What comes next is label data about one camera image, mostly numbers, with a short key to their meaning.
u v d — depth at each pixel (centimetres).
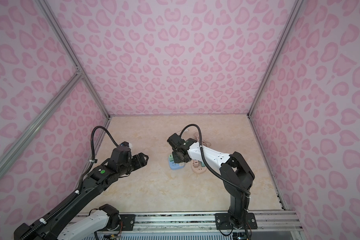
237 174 47
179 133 105
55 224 41
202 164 87
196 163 86
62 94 78
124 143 72
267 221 75
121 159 58
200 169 88
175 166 90
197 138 104
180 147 65
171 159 90
